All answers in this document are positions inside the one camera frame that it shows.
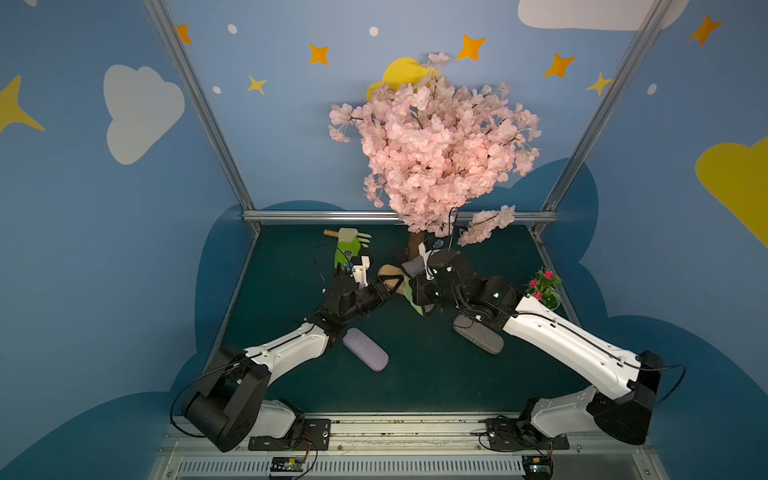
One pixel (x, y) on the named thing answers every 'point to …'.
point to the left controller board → (287, 465)
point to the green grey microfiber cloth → (413, 268)
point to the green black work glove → (349, 245)
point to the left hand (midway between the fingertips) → (403, 277)
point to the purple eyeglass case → (367, 349)
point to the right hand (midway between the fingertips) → (414, 278)
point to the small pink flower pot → (545, 287)
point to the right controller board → (537, 467)
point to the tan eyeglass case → (391, 269)
